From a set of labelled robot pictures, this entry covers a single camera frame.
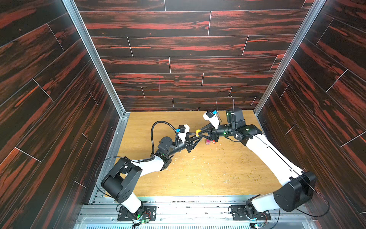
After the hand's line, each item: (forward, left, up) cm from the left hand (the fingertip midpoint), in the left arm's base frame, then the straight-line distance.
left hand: (200, 137), depth 74 cm
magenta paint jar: (+13, -8, -24) cm, 28 cm away
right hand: (+4, -1, +2) cm, 5 cm away
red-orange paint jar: (-6, -5, +5) cm, 10 cm away
